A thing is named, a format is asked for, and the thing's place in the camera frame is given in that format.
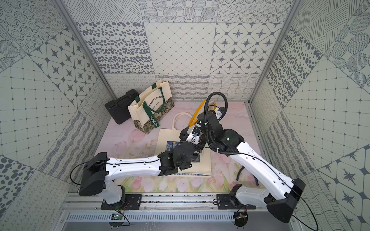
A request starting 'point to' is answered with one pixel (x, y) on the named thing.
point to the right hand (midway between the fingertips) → (199, 120)
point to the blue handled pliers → (242, 168)
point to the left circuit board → (116, 216)
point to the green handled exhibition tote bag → (151, 106)
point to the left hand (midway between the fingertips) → (201, 133)
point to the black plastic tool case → (119, 109)
